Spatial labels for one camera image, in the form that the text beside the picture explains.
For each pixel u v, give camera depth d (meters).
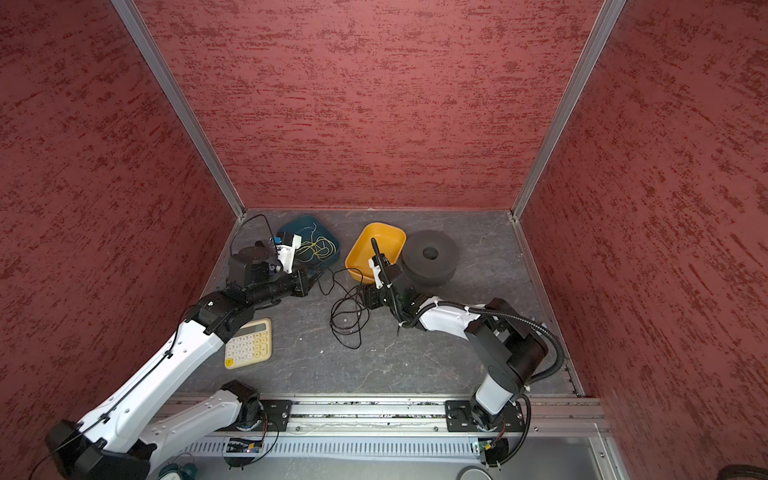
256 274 0.54
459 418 0.74
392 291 0.67
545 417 0.76
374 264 0.80
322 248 1.05
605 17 0.71
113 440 0.38
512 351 0.46
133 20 0.72
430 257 1.03
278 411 0.74
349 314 0.92
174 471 0.63
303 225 1.14
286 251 0.65
